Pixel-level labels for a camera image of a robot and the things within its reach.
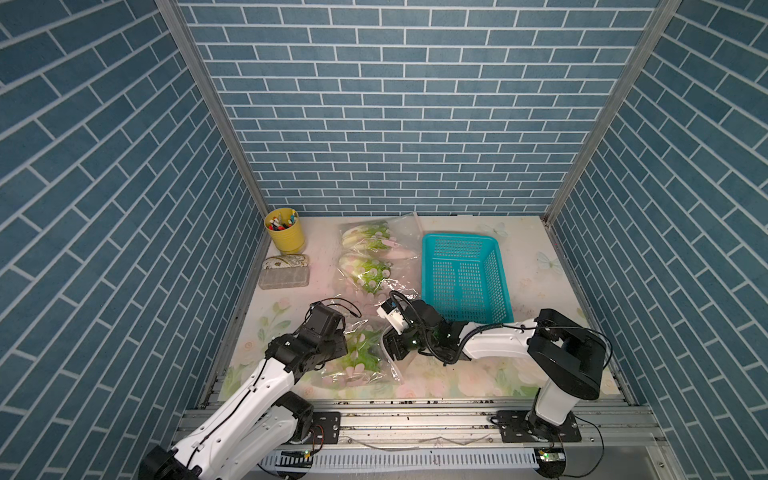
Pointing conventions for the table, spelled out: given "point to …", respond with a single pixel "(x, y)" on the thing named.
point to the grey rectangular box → (287, 277)
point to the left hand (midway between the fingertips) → (349, 344)
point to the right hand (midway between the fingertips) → (377, 348)
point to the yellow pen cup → (285, 230)
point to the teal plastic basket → (464, 275)
